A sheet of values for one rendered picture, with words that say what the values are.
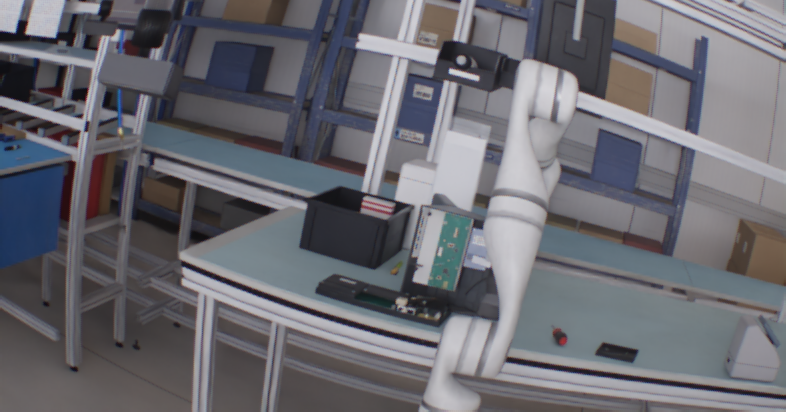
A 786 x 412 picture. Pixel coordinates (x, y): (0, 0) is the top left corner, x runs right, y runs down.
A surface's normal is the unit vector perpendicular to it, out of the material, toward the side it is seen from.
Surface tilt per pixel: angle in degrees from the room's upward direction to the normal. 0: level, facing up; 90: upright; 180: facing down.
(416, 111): 90
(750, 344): 90
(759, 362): 90
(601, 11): 98
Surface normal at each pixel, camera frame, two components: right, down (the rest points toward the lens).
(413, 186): -0.21, 0.10
